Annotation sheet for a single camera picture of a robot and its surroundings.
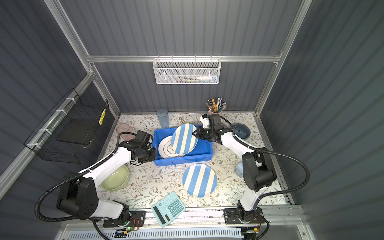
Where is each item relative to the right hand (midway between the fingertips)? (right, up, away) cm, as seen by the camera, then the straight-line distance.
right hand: (194, 134), depth 88 cm
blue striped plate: (+3, -27, -3) cm, 27 cm away
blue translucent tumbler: (-23, +13, +19) cm, 32 cm away
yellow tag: (-52, +8, -6) cm, 53 cm away
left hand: (-23, -13, -2) cm, 26 cm away
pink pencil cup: (+19, +15, +20) cm, 32 cm away
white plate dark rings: (-19, -11, +8) cm, 23 cm away
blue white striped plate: (-7, -4, +2) cm, 8 cm away
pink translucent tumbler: (-53, +4, +23) cm, 58 cm away
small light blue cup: (+25, -20, -6) cm, 32 cm away
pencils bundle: (+18, +19, +22) cm, 34 cm away
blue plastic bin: (+6, -12, +10) cm, 17 cm away
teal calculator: (-13, -37, -13) cm, 42 cm away
